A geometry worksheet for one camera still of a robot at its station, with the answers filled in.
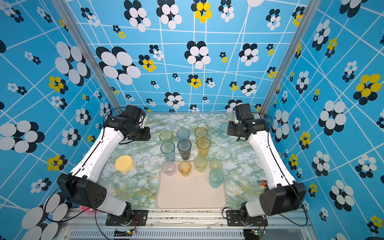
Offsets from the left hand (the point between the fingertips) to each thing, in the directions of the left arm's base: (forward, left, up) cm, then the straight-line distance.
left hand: (148, 135), depth 80 cm
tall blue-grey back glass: (+11, -17, -12) cm, 24 cm away
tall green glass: (+6, -7, -9) cm, 14 cm away
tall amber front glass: (+4, -31, -15) cm, 34 cm away
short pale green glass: (-7, -38, -18) cm, 43 cm away
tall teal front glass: (-15, -38, -22) cm, 46 cm away
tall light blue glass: (-1, -9, -12) cm, 15 cm away
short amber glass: (-10, -19, -20) cm, 29 cm away
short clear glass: (-10, -9, -20) cm, 24 cm away
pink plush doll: (-32, +28, -16) cm, 46 cm away
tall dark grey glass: (+4, -18, -16) cm, 25 cm away
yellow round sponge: (-8, +18, -18) cm, 26 cm away
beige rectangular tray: (-23, -25, -22) cm, 40 cm away
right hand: (+2, -46, +3) cm, 46 cm away
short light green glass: (-7, -29, -18) cm, 35 cm away
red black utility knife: (-18, -65, -21) cm, 71 cm away
